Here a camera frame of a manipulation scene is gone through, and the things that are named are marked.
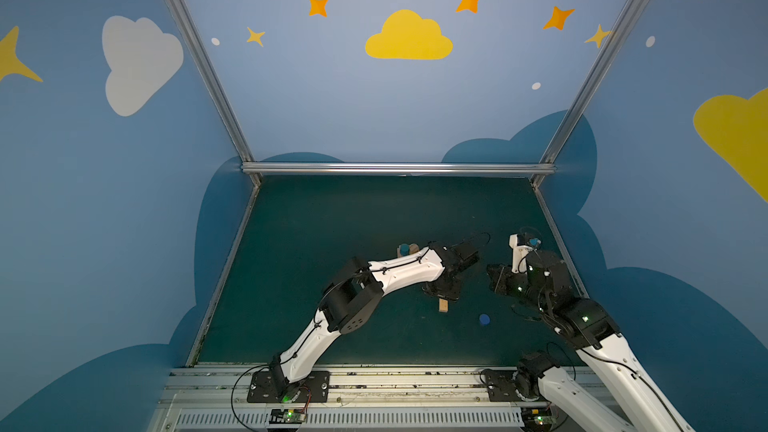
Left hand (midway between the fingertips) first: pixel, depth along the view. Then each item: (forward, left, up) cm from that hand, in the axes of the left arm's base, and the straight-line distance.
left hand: (452, 297), depth 87 cm
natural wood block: (-1, +2, -3) cm, 4 cm away
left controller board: (-29, +43, -3) cm, 52 cm away
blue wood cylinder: (-5, -9, -3) cm, 11 cm away
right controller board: (-29, -17, -4) cm, 34 cm away
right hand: (+2, -7, +18) cm, 20 cm away
